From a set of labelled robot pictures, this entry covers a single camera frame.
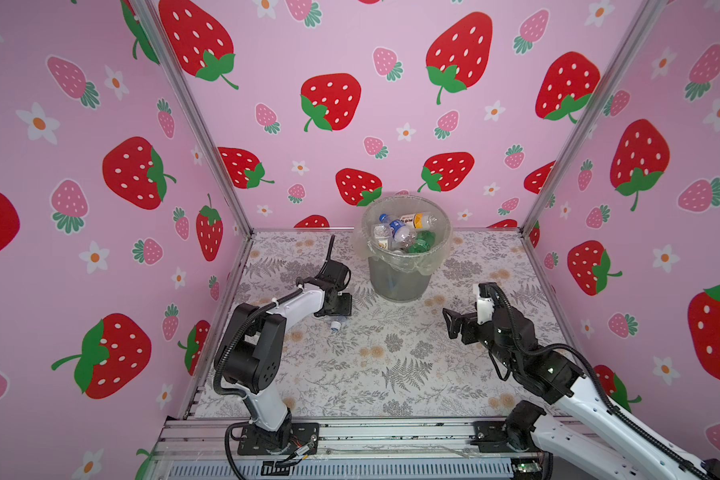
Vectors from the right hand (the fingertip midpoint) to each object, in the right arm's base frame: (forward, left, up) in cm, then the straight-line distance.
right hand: (458, 307), depth 74 cm
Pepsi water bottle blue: (+20, +15, +4) cm, 26 cm away
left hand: (+7, +33, -18) cm, 38 cm away
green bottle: (+24, +9, -1) cm, 25 cm away
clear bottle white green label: (+18, +21, +7) cm, 28 cm away
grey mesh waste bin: (+12, +15, -10) cm, 22 cm away
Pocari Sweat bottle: (0, +34, -17) cm, 38 cm away
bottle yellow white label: (+27, +9, +4) cm, 29 cm away
